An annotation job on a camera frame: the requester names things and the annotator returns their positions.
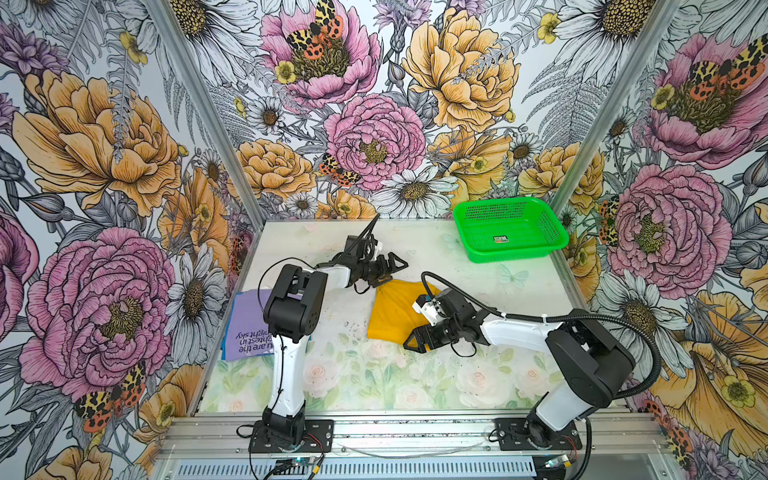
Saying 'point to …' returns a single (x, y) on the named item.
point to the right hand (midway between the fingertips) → (418, 352)
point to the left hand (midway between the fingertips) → (399, 275)
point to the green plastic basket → (508, 229)
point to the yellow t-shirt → (392, 316)
